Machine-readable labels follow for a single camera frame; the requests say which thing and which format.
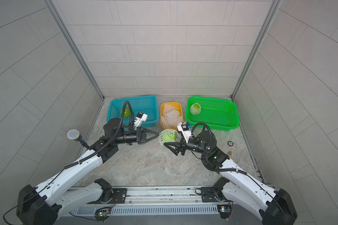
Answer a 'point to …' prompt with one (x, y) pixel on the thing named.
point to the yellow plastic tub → (178, 106)
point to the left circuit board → (102, 213)
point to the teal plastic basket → (147, 105)
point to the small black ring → (228, 144)
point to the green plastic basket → (220, 114)
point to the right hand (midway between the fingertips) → (169, 141)
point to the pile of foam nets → (171, 117)
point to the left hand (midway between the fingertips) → (158, 138)
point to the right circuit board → (225, 211)
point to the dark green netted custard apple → (169, 136)
